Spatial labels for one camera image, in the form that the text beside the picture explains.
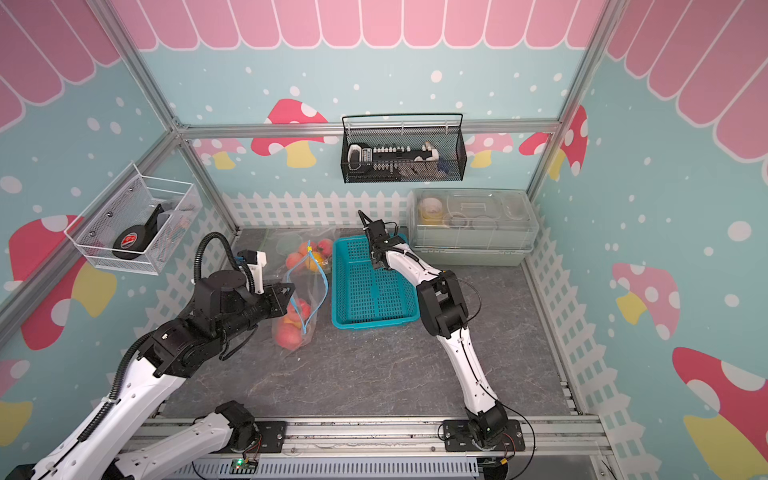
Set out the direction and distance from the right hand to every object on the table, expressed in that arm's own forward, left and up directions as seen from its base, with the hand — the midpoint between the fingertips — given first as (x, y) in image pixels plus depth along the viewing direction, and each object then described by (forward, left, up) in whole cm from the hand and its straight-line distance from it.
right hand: (387, 255), depth 107 cm
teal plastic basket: (-15, +8, -3) cm, 17 cm away
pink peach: (-33, +27, +5) cm, 43 cm away
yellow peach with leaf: (-27, +28, +3) cm, 39 cm away
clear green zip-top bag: (+11, +43, -4) cm, 45 cm away
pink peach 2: (-3, +33, +3) cm, 33 cm away
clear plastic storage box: (+3, -29, +11) cm, 31 cm away
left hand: (-31, +20, +25) cm, 44 cm away
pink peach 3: (+3, +31, +1) cm, 31 cm away
